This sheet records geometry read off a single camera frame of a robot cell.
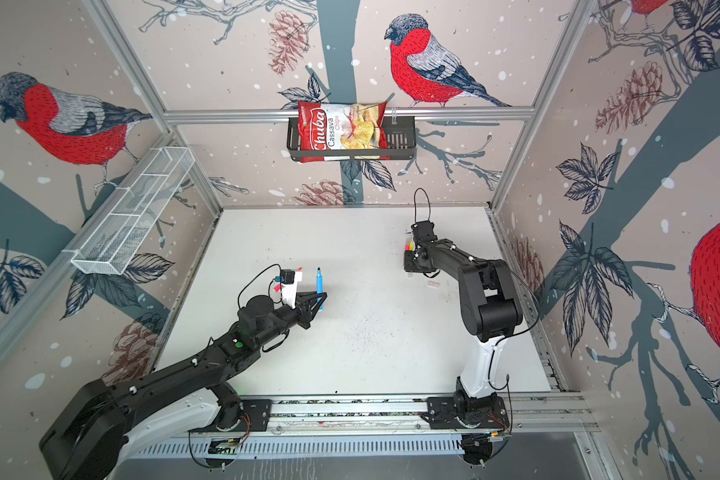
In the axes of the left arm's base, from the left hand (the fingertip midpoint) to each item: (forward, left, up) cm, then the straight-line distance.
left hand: (324, 296), depth 76 cm
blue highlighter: (+2, +1, +1) cm, 3 cm away
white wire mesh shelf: (+8, +51, +13) cm, 53 cm away
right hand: (+19, -26, -15) cm, 36 cm away
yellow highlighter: (+30, -28, -18) cm, 45 cm away
